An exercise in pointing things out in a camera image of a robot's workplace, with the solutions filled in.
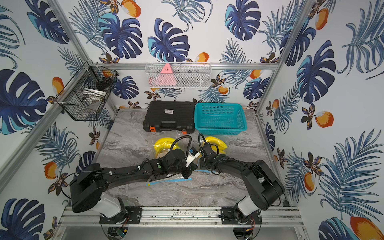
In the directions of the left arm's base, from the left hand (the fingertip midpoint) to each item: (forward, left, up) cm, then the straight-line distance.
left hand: (198, 165), depth 78 cm
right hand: (+9, -5, -12) cm, 15 cm away
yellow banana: (+20, -9, -5) cm, 22 cm away
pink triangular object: (+45, +22, +22) cm, 55 cm away
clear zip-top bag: (+22, -17, -7) cm, 29 cm away
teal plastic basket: (+46, -11, -13) cm, 49 cm away
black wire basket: (+28, +66, +19) cm, 74 cm away
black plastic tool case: (+40, +22, -6) cm, 45 cm away
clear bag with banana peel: (-8, +13, +2) cm, 16 cm away
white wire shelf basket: (+56, +16, +18) cm, 61 cm away
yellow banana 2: (+14, +21, -4) cm, 26 cm away
